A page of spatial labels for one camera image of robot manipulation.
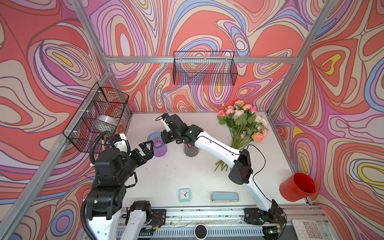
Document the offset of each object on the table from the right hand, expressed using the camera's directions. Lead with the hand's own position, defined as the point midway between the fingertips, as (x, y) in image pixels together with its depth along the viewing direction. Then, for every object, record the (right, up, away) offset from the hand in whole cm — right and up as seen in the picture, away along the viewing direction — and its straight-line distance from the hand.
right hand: (163, 138), depth 82 cm
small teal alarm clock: (+12, -30, -3) cm, 32 cm away
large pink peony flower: (+59, 0, +16) cm, 61 cm away
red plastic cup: (+65, -22, -13) cm, 70 cm away
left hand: (-2, -1, -21) cm, 21 cm away
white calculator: (+70, -42, -13) cm, 83 cm away
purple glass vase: (-1, -5, -4) cm, 6 cm away
